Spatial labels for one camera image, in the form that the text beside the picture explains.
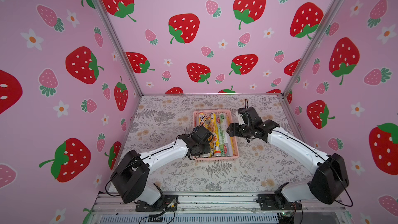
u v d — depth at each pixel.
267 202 0.73
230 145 0.86
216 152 0.84
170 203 0.72
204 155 0.80
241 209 0.73
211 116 0.99
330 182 0.42
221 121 0.98
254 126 0.62
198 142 0.65
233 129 0.73
